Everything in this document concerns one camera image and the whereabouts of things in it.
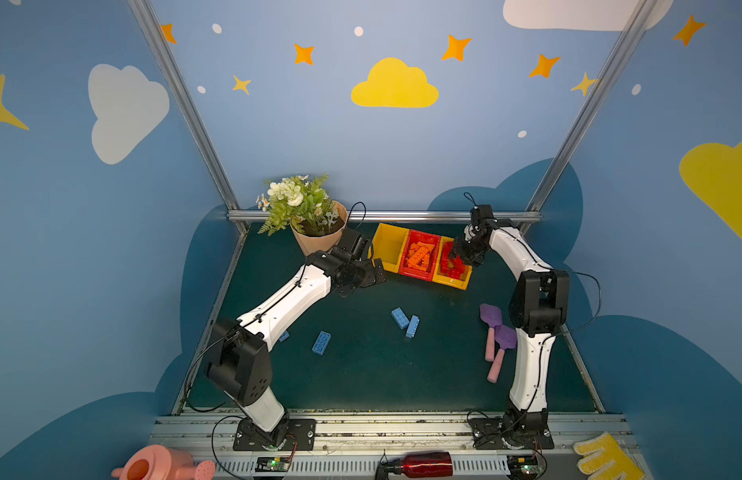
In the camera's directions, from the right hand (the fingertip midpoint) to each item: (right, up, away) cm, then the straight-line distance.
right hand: (458, 253), depth 101 cm
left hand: (-28, -7, -17) cm, 34 cm away
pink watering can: (-75, -44, -40) cm, 95 cm away
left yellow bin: (-24, +4, +12) cm, 27 cm away
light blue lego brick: (-21, -21, -7) cm, 30 cm away
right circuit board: (+8, -52, -30) cm, 61 cm away
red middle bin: (-10, -5, +5) cm, 13 cm away
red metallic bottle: (-15, -49, -34) cm, 61 cm away
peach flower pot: (-49, +4, -6) cm, 49 cm away
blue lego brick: (-17, -23, -10) cm, 30 cm away
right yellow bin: (-4, -9, +1) cm, 10 cm away
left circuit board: (-54, -51, -30) cm, 80 cm away
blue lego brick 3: (-57, -25, -11) cm, 63 cm away
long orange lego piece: (-12, 0, +7) cm, 13 cm away
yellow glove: (+26, -50, -31) cm, 64 cm away
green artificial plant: (-51, +16, -12) cm, 55 cm away
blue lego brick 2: (-45, -27, -13) cm, 54 cm away
